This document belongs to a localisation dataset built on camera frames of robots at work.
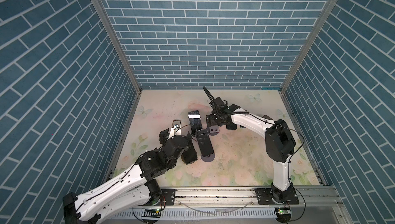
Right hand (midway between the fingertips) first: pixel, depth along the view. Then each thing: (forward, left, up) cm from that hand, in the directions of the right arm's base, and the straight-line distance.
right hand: (210, 120), depth 94 cm
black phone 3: (-22, +10, -3) cm, 24 cm away
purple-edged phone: (-16, +2, +3) cm, 17 cm away
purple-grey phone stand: (-21, 0, -8) cm, 22 cm away
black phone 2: (-3, +9, +2) cm, 10 cm away
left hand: (-17, +14, +13) cm, 25 cm away
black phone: (-18, -14, +23) cm, 32 cm away
